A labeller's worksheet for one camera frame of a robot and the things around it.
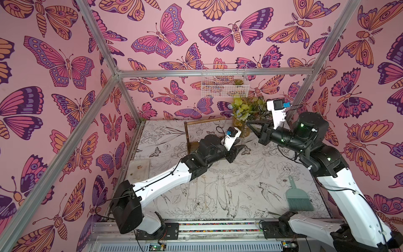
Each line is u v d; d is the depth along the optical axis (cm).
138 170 93
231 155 61
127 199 46
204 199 84
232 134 57
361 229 36
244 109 92
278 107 47
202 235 73
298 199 88
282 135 48
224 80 95
